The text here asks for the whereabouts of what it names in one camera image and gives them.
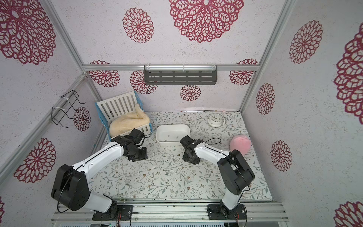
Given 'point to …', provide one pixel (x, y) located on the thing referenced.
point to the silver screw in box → (168, 135)
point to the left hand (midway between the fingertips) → (144, 158)
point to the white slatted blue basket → (109, 109)
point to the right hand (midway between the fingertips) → (191, 160)
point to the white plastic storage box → (171, 135)
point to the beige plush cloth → (126, 121)
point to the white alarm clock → (216, 120)
